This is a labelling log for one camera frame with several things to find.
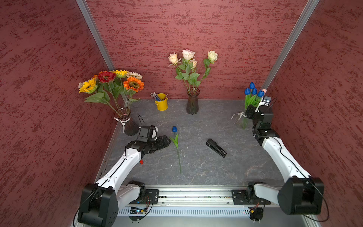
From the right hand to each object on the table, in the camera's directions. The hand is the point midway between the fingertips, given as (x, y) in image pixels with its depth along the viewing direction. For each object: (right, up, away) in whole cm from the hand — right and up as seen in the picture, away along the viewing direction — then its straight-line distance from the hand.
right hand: (254, 108), depth 80 cm
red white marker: (-68, -34, +5) cm, 76 cm away
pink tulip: (+9, +11, +5) cm, 15 cm away
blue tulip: (+1, +7, +10) cm, 12 cm away
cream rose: (-35, +19, +14) cm, 42 cm away
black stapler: (-21, -25, +9) cm, 34 cm away
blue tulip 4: (+5, +8, +3) cm, 10 cm away
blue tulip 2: (+2, +14, +7) cm, 16 cm away
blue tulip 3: (+5, +5, +9) cm, 11 cm away
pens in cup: (-64, +10, +20) cm, 68 cm away
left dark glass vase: (-81, -4, +9) cm, 82 cm away
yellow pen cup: (-59, +3, +30) cm, 66 cm away
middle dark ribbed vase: (-35, +3, +26) cm, 44 cm away
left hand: (-53, -23, +3) cm, 58 cm away
